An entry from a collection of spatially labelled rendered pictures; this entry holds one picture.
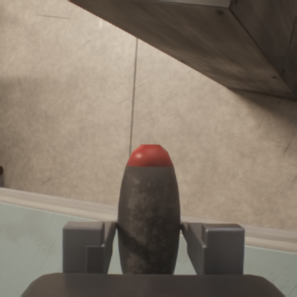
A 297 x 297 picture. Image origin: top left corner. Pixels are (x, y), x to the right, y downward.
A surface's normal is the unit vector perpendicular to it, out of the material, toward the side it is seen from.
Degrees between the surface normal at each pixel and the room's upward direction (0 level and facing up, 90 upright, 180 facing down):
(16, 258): 0
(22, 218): 0
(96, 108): 0
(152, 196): 33
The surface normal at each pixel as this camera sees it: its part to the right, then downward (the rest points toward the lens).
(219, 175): -0.44, 0.00
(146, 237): -0.07, 0.06
